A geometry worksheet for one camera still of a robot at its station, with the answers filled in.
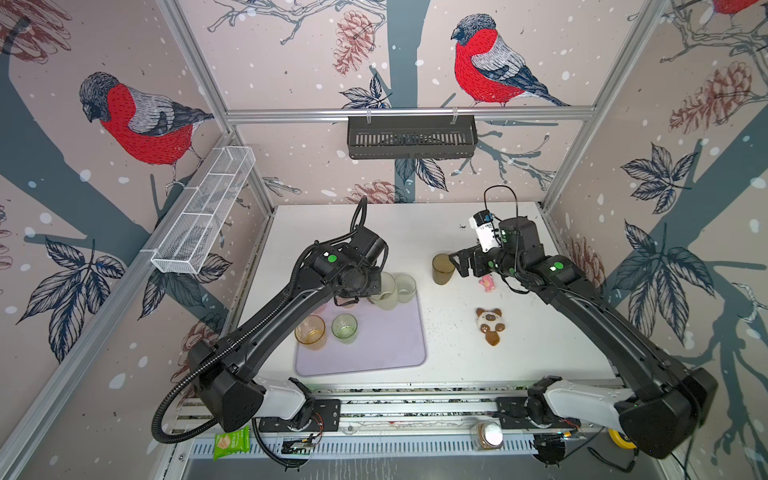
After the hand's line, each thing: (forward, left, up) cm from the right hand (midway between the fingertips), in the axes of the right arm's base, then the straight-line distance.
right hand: (461, 253), depth 76 cm
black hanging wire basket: (+47, +13, +6) cm, 49 cm away
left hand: (-9, +23, -3) cm, 24 cm away
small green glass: (-11, +33, -23) cm, 41 cm away
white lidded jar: (-37, -4, -14) cm, 40 cm away
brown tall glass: (+5, +3, -16) cm, 17 cm away
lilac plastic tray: (-14, +21, -25) cm, 35 cm away
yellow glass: (-13, +43, -22) cm, 50 cm away
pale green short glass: (+3, +15, -23) cm, 27 cm away
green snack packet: (-41, +55, -22) cm, 72 cm away
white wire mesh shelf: (-5, +69, +8) cm, 69 cm away
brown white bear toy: (-9, -11, -23) cm, 26 cm away
